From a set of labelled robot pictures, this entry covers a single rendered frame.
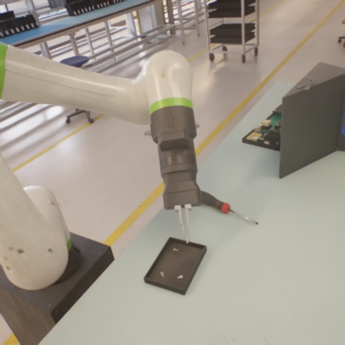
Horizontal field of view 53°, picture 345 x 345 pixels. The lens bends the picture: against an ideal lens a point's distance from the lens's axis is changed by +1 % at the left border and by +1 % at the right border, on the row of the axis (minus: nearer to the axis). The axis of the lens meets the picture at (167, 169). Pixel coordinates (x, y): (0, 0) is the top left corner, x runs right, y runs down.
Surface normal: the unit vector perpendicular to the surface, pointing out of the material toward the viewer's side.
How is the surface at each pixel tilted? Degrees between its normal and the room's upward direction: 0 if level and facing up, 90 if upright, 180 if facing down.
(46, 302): 0
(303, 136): 90
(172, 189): 42
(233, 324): 0
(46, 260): 79
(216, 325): 0
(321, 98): 90
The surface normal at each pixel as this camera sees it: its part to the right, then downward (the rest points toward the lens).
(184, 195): -0.09, -0.22
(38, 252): 0.69, 0.14
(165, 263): -0.15, -0.84
